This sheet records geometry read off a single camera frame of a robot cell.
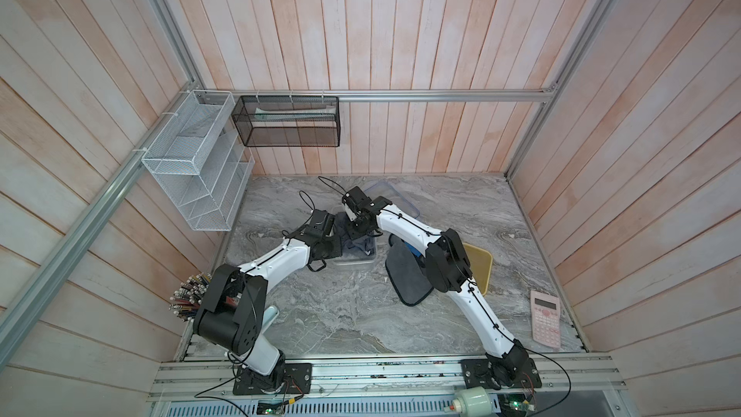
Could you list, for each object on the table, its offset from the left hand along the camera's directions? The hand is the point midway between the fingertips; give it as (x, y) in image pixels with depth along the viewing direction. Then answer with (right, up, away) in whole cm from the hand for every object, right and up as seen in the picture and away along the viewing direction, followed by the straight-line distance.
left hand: (336, 251), depth 93 cm
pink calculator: (+63, -17, -9) cm, 66 cm away
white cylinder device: (+34, -29, -29) cm, 53 cm away
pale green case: (-18, -17, -11) cm, 27 cm away
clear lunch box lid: (+20, +20, +23) cm, 36 cm away
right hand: (+5, +6, +10) cm, 12 cm away
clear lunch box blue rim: (+6, 0, +3) cm, 7 cm away
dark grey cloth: (+10, +2, +3) cm, 10 cm away
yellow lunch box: (+48, -4, +2) cm, 49 cm away
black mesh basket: (-19, +46, +12) cm, 51 cm away
